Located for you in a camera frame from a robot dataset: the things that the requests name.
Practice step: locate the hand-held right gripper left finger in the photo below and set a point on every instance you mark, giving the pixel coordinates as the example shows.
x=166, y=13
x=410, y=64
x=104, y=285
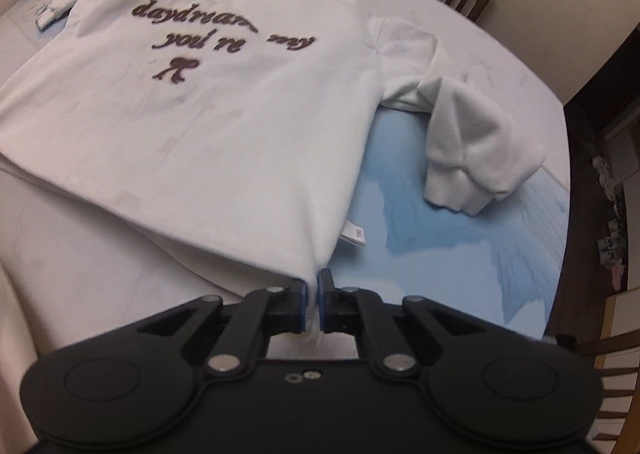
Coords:
x=301, y=306

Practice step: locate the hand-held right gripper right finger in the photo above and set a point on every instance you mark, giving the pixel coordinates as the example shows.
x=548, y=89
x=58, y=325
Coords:
x=323, y=301

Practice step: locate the white printed sweatshirt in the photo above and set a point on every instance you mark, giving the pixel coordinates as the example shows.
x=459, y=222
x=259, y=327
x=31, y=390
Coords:
x=225, y=134

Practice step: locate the small shelf ornaments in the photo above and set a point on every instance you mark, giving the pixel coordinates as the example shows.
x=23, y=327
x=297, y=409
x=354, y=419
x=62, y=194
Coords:
x=611, y=244

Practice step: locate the wooden spindle-back chair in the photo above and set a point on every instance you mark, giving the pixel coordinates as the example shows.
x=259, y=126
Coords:
x=615, y=346

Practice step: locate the dark wooden shelf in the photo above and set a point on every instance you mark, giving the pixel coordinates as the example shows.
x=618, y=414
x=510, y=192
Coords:
x=590, y=134

